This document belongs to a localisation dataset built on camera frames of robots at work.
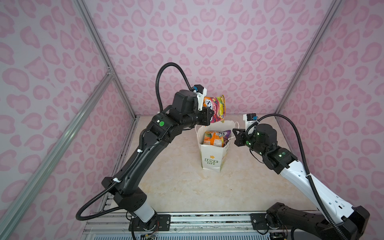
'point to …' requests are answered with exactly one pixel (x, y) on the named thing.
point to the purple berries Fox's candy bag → (227, 134)
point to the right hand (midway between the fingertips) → (232, 130)
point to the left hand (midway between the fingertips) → (215, 112)
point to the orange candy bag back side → (214, 138)
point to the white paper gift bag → (213, 157)
